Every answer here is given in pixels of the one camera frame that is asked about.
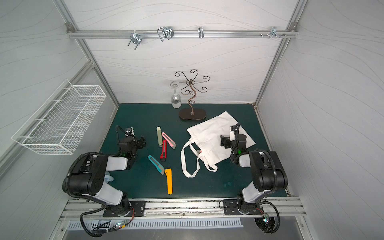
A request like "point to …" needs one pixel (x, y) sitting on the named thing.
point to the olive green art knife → (159, 136)
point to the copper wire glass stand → (192, 114)
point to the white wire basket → (59, 126)
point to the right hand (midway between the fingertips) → (230, 133)
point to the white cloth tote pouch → (206, 142)
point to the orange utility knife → (168, 172)
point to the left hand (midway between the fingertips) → (136, 136)
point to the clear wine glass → (176, 99)
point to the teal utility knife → (159, 167)
